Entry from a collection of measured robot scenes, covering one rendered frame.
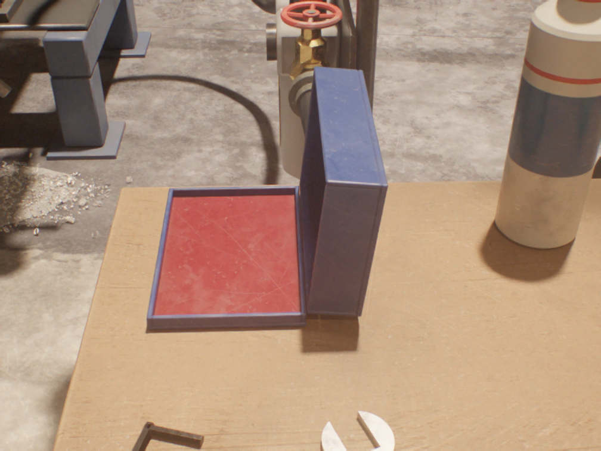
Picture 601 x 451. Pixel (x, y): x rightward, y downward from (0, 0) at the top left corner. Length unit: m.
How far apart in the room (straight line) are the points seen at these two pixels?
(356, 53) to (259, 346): 0.46
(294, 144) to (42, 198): 0.63
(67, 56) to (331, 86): 1.06
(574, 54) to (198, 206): 0.31
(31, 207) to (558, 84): 1.15
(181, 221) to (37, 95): 1.33
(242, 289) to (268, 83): 1.36
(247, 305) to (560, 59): 0.27
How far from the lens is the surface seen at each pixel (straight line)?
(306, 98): 0.88
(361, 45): 0.91
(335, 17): 0.94
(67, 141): 1.70
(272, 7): 1.64
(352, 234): 0.51
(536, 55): 0.58
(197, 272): 0.60
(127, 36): 2.10
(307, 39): 0.95
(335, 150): 0.51
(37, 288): 1.37
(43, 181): 1.62
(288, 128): 1.09
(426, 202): 0.68
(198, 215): 0.66
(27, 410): 1.18
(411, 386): 0.52
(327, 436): 0.49
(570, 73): 0.57
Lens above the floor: 0.86
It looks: 37 degrees down
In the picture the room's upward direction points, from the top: straight up
